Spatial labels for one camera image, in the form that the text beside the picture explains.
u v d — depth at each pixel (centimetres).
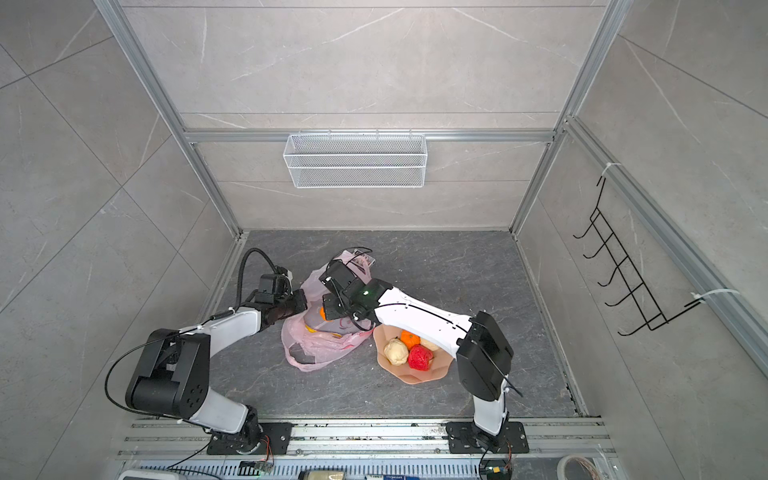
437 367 82
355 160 101
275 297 73
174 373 47
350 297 60
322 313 72
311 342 85
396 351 82
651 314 61
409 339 86
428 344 84
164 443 75
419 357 80
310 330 90
